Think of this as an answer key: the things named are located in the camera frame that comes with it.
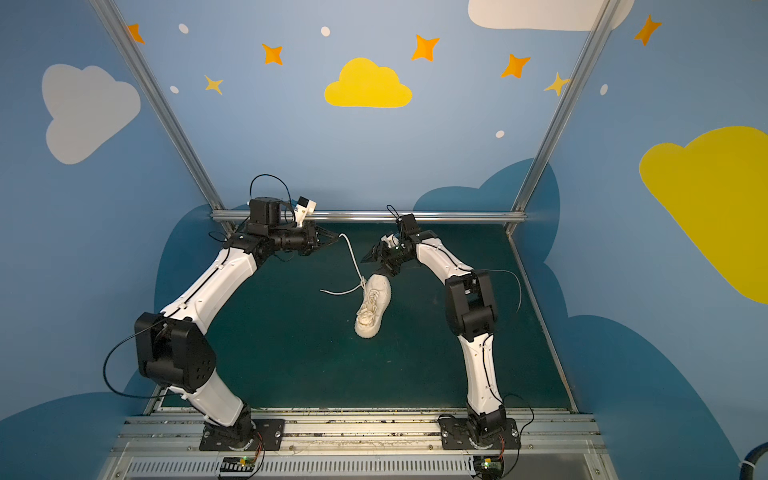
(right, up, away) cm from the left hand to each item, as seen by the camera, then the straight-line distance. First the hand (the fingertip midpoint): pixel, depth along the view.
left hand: (337, 234), depth 79 cm
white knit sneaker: (+10, -20, +16) cm, 27 cm away
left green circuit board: (-22, -57, -7) cm, 62 cm away
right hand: (+7, -8, +15) cm, 18 cm away
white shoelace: (+6, -14, +12) cm, 19 cm away
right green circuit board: (+39, -59, -6) cm, 71 cm away
